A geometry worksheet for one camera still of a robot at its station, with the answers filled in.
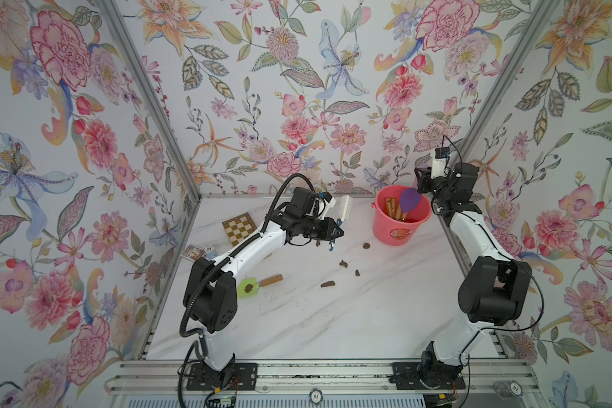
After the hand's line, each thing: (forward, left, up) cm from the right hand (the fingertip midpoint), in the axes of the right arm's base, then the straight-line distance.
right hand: (420, 164), depth 87 cm
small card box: (-19, +84, -29) cm, 91 cm away
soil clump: (-13, +14, -31) cm, 37 cm away
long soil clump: (-30, +30, -31) cm, 52 cm away
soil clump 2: (-25, +19, -31) cm, 44 cm away
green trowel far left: (-32, +60, -30) cm, 74 cm away
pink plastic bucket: (-12, +7, -22) cm, 26 cm away
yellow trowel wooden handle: (0, +6, -21) cm, 22 cm away
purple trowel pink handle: (-3, 0, -13) cm, 13 cm away
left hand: (-24, +26, -8) cm, 36 cm away
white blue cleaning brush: (-16, +25, -4) cm, 30 cm away
